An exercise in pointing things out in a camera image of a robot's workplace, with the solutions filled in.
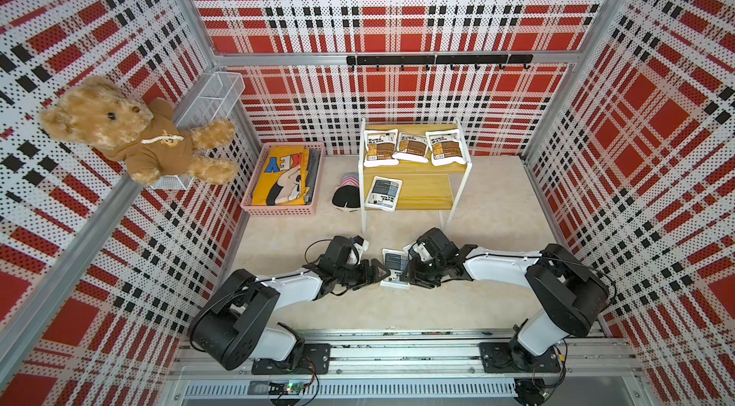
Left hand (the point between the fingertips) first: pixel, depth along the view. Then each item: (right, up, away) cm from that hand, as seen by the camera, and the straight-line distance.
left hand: (386, 275), depth 86 cm
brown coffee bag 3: (+16, +38, -11) cm, 42 cm away
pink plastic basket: (-52, +30, +21) cm, 64 cm away
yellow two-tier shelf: (+7, +32, -12) cm, 35 cm away
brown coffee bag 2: (+7, +38, -11) cm, 40 cm away
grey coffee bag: (-1, +25, +3) cm, 25 cm away
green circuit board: (-24, -23, -17) cm, 37 cm away
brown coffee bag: (-1, +38, -11) cm, 39 cm away
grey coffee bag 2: (+3, +3, +4) cm, 6 cm away
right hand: (+7, -1, 0) cm, 7 cm away
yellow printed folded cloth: (-38, +30, +19) cm, 52 cm away
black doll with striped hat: (-14, +23, +16) cm, 31 cm away
